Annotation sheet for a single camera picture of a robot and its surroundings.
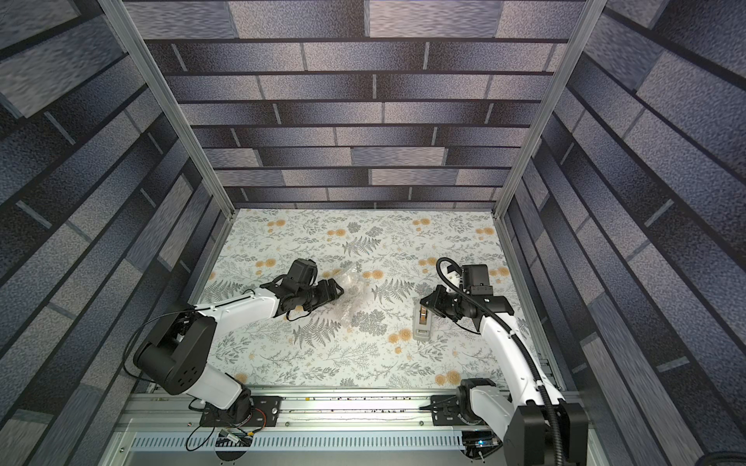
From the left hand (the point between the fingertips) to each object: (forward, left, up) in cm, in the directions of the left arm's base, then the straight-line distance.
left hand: (339, 293), depth 90 cm
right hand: (-5, -25, +7) cm, 26 cm away
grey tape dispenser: (-8, -26, -3) cm, 27 cm away
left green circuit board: (-37, +24, -7) cm, 45 cm away
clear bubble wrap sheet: (-1, -6, 0) cm, 6 cm away
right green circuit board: (-37, -39, -7) cm, 55 cm away
